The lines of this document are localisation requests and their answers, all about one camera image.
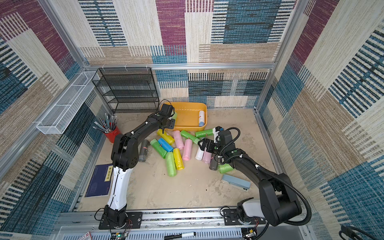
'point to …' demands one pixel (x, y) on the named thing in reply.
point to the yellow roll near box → (165, 136)
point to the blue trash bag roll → (165, 145)
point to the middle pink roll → (187, 150)
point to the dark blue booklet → (99, 183)
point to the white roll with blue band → (199, 154)
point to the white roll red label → (201, 118)
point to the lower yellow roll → (178, 159)
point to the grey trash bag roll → (214, 162)
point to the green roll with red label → (208, 132)
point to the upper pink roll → (178, 138)
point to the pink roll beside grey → (206, 157)
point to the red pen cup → (111, 135)
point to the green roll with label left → (156, 145)
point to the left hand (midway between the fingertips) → (171, 122)
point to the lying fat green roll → (225, 168)
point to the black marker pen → (180, 235)
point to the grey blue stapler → (236, 183)
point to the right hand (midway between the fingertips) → (206, 146)
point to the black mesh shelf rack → (128, 90)
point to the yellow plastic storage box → (188, 115)
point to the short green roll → (186, 135)
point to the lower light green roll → (171, 164)
